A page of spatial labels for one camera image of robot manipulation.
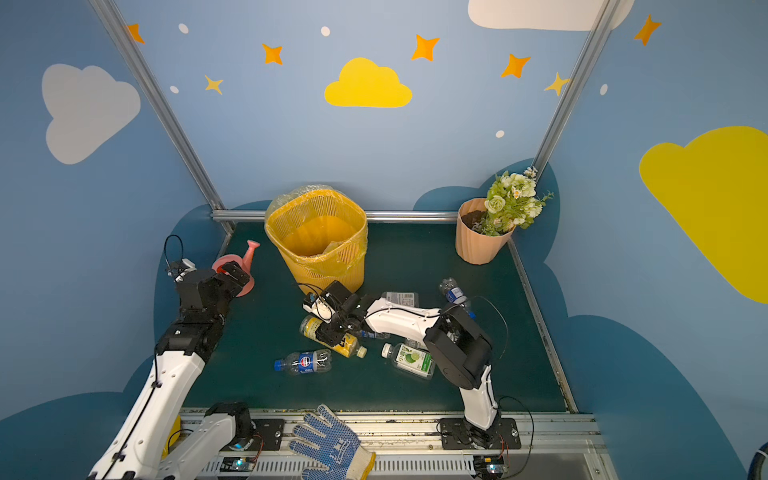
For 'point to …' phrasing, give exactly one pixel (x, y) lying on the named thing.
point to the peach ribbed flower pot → (475, 247)
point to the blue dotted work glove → (344, 455)
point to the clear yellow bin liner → (319, 226)
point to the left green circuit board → (237, 464)
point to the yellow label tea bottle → (347, 344)
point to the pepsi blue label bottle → (305, 362)
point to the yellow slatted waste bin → (311, 280)
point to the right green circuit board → (489, 465)
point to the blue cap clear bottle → (455, 294)
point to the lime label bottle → (412, 359)
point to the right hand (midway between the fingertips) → (327, 325)
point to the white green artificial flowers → (511, 199)
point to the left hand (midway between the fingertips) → (231, 272)
